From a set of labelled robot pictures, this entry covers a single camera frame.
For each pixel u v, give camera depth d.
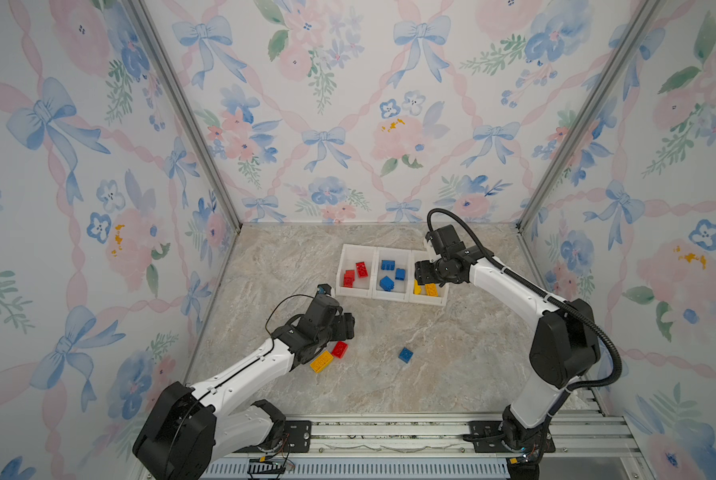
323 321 0.63
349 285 1.00
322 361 0.85
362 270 1.04
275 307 0.97
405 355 0.86
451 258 0.68
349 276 1.03
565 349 0.46
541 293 0.51
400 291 0.99
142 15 0.69
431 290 0.98
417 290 0.98
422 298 0.96
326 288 0.77
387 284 1.00
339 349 0.88
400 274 1.03
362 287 1.00
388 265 1.06
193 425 0.40
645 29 0.70
